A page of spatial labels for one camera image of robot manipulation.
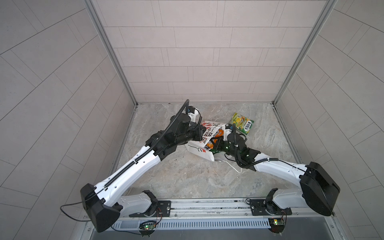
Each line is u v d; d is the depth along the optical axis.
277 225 0.68
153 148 0.44
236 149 0.60
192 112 0.60
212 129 0.75
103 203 0.37
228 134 0.64
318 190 0.40
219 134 0.79
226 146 0.68
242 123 1.02
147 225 0.65
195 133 0.59
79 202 0.36
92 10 0.72
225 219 0.69
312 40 0.82
